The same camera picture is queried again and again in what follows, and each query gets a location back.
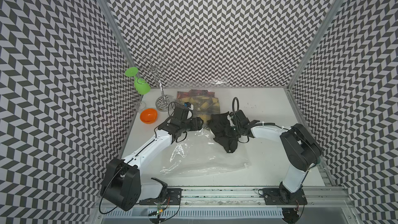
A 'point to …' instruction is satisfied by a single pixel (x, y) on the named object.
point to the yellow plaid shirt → (204, 102)
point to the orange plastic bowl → (148, 116)
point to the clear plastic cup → (141, 106)
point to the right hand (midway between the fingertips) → (224, 134)
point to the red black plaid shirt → (192, 93)
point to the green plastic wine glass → (141, 84)
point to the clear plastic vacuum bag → (200, 154)
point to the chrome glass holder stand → (165, 102)
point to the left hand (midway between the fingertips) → (198, 123)
